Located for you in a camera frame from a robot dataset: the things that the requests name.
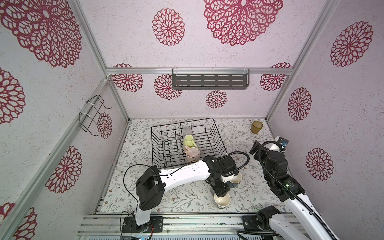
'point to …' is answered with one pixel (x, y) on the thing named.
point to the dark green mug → (234, 182)
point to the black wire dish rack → (177, 143)
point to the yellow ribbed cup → (256, 126)
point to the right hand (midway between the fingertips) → (264, 143)
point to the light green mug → (189, 141)
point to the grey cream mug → (222, 202)
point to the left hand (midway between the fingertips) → (219, 192)
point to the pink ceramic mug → (192, 154)
